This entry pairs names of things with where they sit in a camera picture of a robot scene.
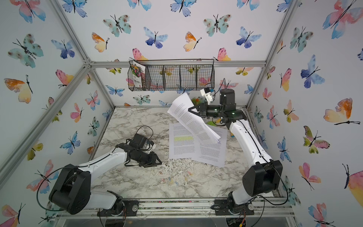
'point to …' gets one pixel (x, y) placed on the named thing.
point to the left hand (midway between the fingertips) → (160, 163)
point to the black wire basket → (176, 74)
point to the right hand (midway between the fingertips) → (190, 110)
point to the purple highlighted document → (213, 152)
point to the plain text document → (180, 109)
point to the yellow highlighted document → (182, 143)
